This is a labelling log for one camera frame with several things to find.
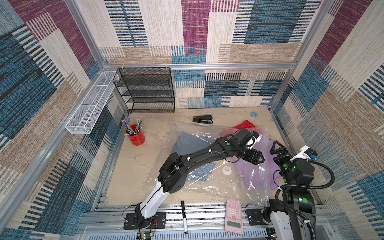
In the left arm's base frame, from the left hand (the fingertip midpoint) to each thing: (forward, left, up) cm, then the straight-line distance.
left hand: (260, 158), depth 75 cm
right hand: (+2, -7, +6) cm, 9 cm away
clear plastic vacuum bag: (-4, +10, -16) cm, 20 cm away
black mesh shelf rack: (+55, +66, +3) cm, 86 cm away
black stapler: (+39, +25, -14) cm, 49 cm away
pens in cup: (+24, +67, -4) cm, 72 cm away
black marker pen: (-23, +38, -16) cm, 47 cm away
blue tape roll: (+46, -14, -17) cm, 51 cm away
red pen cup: (+23, +70, -13) cm, 74 cm away
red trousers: (+35, -5, -15) cm, 38 cm away
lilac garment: (-7, -1, -5) cm, 8 cm away
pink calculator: (-23, +15, -16) cm, 32 cm away
